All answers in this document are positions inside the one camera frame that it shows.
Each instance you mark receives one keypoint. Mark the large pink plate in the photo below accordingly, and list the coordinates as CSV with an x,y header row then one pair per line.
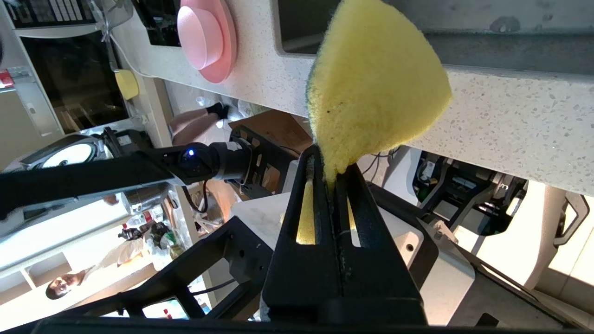
x,y
222,60

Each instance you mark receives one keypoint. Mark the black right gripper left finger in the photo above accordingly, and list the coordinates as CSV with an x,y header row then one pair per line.
x,y
301,278

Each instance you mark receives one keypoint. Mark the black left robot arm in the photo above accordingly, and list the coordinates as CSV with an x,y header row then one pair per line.
x,y
93,178

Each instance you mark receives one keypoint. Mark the yellow sponge on counter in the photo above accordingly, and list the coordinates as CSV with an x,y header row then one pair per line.
x,y
127,86

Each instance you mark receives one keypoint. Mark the small light pink plate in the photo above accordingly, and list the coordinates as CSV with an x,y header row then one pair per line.
x,y
197,35

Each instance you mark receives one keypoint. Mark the black base wheel mechanism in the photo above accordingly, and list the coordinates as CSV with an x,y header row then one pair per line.
x,y
464,195

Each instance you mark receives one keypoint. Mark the brown cardboard box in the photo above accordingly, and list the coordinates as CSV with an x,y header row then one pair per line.
x,y
278,132

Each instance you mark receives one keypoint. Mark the yellow sponge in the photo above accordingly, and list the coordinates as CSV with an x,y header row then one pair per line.
x,y
127,86
376,83

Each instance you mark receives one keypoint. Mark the person in white shirt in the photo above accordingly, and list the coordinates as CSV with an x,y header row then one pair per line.
x,y
62,287

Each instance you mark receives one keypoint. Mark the white robot base chassis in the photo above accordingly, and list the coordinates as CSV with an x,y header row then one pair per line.
x,y
441,287

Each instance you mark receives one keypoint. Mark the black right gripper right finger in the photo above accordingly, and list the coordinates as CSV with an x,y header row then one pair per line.
x,y
380,287

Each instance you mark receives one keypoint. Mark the black oven door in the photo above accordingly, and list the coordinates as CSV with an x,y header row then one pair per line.
x,y
69,79

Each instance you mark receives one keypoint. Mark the black induction cooktop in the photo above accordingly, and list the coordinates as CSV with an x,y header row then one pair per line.
x,y
158,23

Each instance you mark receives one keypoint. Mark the black robot torso frame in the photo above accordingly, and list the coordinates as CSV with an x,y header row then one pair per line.
x,y
232,250

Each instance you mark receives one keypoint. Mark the person leg in pink trousers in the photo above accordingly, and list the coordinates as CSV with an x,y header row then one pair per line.
x,y
190,123

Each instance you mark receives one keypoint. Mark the stainless steel sink basin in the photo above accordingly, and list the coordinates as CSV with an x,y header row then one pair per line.
x,y
510,46

